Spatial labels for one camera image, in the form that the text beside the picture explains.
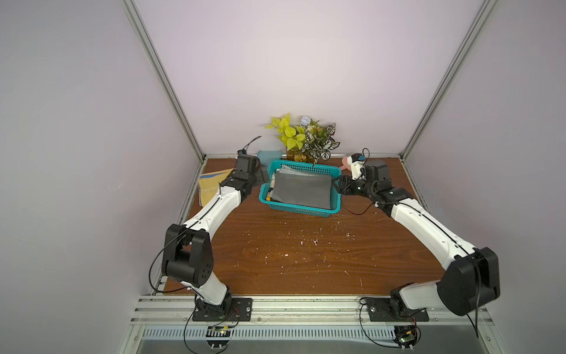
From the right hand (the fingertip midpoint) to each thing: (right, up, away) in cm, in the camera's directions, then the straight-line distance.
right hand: (338, 176), depth 81 cm
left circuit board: (-42, -54, -9) cm, 69 cm away
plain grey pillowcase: (-13, -5, +16) cm, 21 cm away
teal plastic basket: (-10, -15, +11) cm, 21 cm away
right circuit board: (+19, -52, -11) cm, 56 cm away
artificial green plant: (-11, +14, +10) cm, 21 cm away
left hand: (-32, +2, +9) cm, 33 cm away
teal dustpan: (-31, +11, +41) cm, 52 cm away
